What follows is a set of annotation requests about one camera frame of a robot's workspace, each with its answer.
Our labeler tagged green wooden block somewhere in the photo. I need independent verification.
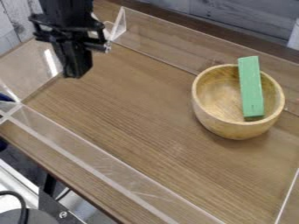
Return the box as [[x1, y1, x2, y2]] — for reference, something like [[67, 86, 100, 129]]
[[237, 56, 265, 121]]

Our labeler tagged black table leg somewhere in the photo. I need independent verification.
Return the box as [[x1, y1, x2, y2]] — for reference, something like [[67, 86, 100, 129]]
[[43, 174, 57, 197]]

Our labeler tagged blue object at edge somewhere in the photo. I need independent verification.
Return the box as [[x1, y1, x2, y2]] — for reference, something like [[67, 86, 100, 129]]
[[0, 93, 14, 102]]

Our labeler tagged light wooden bowl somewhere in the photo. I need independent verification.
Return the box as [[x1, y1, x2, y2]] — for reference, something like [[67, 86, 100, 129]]
[[191, 64, 285, 140]]

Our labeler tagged black cable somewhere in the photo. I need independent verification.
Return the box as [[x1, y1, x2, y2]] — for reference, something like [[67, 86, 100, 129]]
[[0, 190, 29, 224]]

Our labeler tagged clear acrylic tray wall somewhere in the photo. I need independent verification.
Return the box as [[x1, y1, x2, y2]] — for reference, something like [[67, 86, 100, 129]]
[[0, 0, 299, 224]]

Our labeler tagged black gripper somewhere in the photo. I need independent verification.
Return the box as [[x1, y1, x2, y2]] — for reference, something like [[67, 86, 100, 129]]
[[28, 14, 111, 79]]

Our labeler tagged black metal clamp plate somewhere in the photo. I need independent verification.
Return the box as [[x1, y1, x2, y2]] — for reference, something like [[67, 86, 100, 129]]
[[39, 191, 88, 224]]

